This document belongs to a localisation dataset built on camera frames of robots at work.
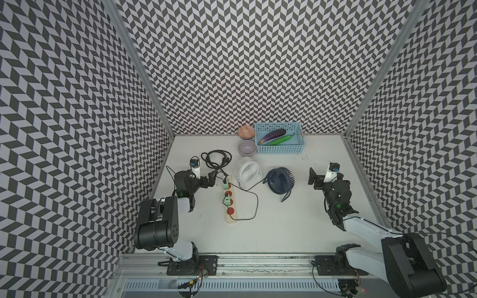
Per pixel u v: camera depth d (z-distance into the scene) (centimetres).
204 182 83
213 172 85
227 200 83
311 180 81
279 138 111
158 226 44
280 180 88
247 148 109
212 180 85
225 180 87
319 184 76
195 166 79
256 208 87
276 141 110
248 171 89
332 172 72
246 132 120
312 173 83
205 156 107
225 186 90
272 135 112
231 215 83
